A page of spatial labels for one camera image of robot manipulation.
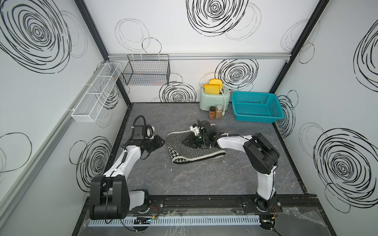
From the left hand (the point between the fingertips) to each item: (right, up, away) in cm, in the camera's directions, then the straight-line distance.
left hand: (162, 142), depth 86 cm
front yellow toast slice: (+33, +35, +17) cm, 51 cm away
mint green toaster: (+28, +27, +24) cm, 46 cm away
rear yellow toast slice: (+35, +41, +19) cm, 57 cm away
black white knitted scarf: (+11, -6, 0) cm, 13 cm away
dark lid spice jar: (+32, +18, +19) cm, 41 cm away
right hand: (+12, -1, 0) cm, 12 cm away
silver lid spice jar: (+37, +18, +19) cm, 45 cm away
